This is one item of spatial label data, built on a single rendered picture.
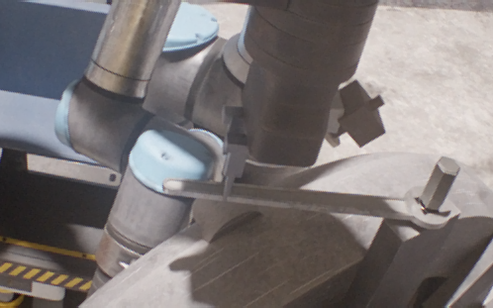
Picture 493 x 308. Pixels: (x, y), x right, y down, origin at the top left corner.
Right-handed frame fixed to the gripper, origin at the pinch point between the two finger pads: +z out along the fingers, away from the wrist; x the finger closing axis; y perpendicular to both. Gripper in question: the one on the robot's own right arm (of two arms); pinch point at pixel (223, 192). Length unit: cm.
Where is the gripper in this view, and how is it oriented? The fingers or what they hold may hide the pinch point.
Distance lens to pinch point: 56.4
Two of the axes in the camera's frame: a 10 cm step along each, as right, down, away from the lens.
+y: 9.8, 1.0, 1.9
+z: -2.0, 7.3, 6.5
